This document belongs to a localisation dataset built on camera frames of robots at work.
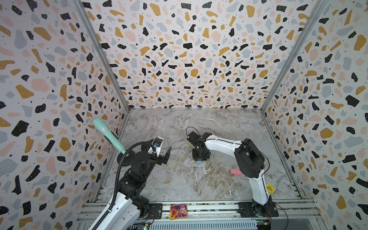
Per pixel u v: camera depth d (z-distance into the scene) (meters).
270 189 0.82
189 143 0.81
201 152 0.79
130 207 0.62
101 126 0.69
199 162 0.90
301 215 0.75
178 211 0.73
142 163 0.52
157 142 0.60
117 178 0.47
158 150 0.62
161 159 0.65
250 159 0.53
